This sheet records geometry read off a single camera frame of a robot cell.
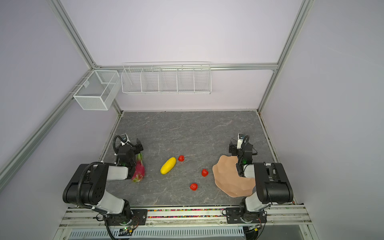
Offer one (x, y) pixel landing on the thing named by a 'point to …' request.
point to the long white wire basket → (166, 77)
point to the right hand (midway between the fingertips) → (239, 142)
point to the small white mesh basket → (99, 90)
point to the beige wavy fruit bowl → (228, 179)
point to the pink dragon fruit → (140, 170)
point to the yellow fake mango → (168, 165)
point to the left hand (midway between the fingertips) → (131, 142)
